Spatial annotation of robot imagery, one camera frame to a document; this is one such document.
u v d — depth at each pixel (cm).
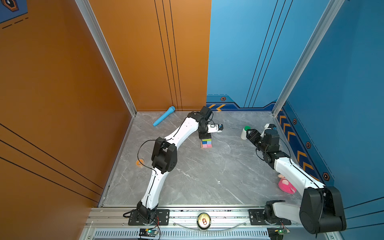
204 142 97
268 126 77
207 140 95
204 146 97
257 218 72
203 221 63
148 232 71
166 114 116
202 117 70
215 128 83
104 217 76
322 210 41
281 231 70
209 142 96
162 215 74
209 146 98
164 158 57
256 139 77
